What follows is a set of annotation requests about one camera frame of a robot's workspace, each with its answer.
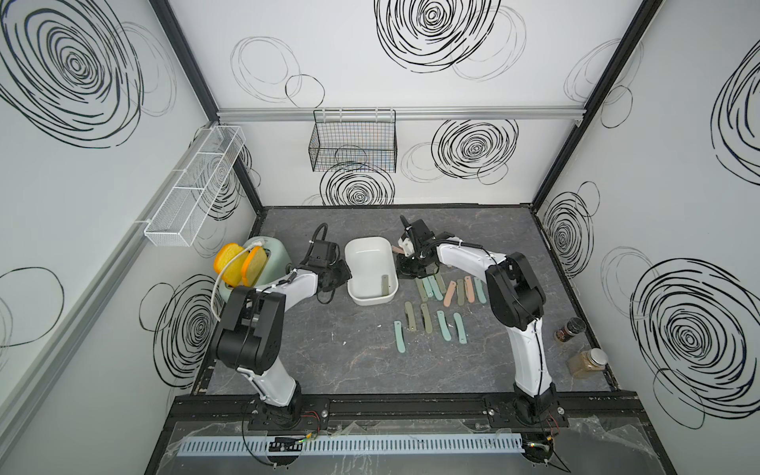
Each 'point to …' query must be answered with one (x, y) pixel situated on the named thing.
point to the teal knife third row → (460, 328)
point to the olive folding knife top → (440, 282)
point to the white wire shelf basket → (186, 205)
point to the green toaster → (277, 262)
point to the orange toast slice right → (253, 265)
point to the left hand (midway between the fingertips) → (348, 274)
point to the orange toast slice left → (232, 274)
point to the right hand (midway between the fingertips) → (393, 275)
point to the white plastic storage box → (369, 258)
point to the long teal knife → (444, 327)
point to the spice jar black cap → (573, 327)
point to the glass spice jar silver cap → (587, 362)
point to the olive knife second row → (460, 292)
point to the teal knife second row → (435, 290)
